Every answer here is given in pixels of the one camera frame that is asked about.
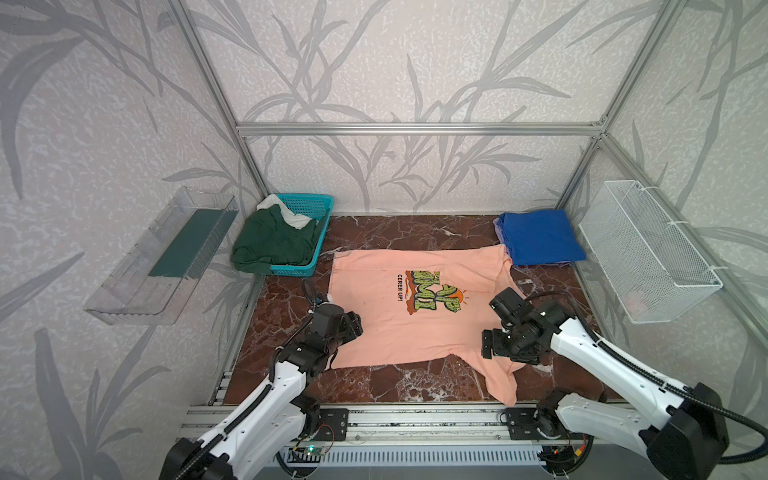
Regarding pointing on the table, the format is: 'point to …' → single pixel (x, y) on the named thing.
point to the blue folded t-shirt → (539, 237)
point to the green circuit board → (315, 451)
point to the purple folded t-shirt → (498, 225)
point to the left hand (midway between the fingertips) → (357, 312)
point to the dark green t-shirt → (266, 238)
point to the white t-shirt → (296, 221)
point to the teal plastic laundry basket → (314, 205)
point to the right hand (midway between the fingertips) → (493, 344)
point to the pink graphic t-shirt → (417, 304)
